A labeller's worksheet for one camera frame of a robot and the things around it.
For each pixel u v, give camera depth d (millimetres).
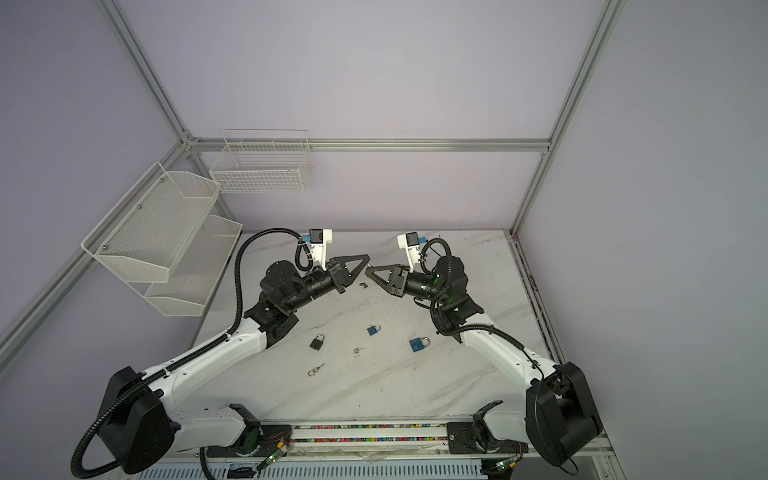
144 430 387
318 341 905
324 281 623
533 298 1050
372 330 930
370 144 934
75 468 362
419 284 638
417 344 901
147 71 764
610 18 687
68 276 582
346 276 647
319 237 622
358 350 885
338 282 609
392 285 644
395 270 641
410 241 649
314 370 857
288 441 735
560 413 406
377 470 702
